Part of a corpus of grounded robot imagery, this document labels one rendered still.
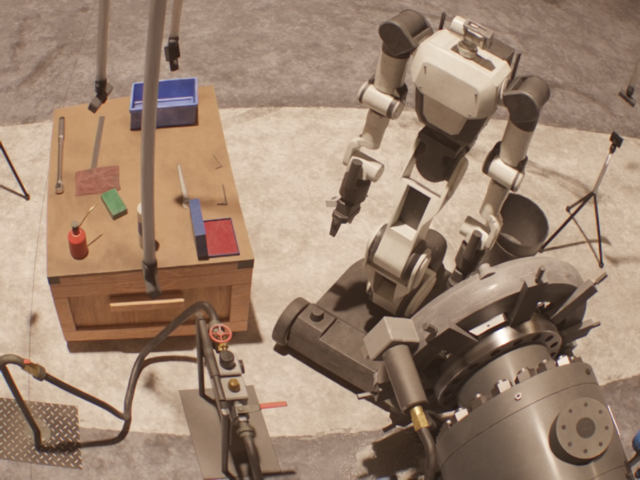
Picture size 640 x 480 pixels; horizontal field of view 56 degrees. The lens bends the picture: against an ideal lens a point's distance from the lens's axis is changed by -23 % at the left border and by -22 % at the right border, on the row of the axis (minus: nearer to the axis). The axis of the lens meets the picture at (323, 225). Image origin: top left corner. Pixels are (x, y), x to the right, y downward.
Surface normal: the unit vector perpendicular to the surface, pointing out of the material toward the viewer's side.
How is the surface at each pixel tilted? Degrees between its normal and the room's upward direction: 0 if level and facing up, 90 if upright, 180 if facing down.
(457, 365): 62
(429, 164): 90
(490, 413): 46
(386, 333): 68
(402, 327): 23
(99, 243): 0
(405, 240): 80
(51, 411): 0
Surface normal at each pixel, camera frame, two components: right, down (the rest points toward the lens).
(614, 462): 0.46, -0.67
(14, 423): 0.14, -0.68
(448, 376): -0.89, -0.07
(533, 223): -0.82, 0.28
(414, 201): -0.51, 0.43
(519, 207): -0.35, 0.61
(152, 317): 0.26, 0.73
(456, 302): -0.50, -0.47
